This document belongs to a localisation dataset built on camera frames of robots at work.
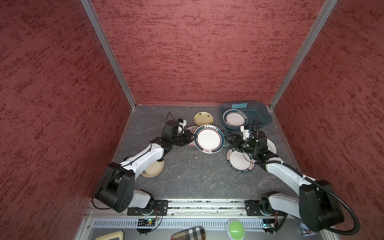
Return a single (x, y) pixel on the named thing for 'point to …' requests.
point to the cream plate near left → (154, 169)
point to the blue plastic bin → (223, 107)
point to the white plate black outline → (271, 146)
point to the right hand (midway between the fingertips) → (224, 142)
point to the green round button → (235, 229)
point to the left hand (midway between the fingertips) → (197, 139)
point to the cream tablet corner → (118, 234)
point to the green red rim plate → (210, 139)
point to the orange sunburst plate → (192, 128)
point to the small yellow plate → (203, 118)
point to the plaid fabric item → (197, 233)
